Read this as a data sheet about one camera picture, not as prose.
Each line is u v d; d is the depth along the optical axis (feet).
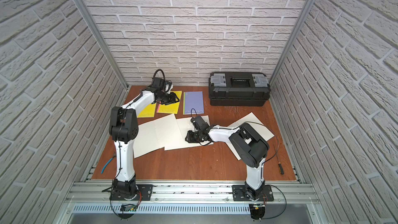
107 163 2.70
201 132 2.39
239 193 2.41
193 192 2.50
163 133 3.25
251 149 1.60
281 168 2.66
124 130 1.90
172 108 3.32
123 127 1.93
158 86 2.72
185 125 3.20
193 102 3.61
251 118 3.31
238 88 3.18
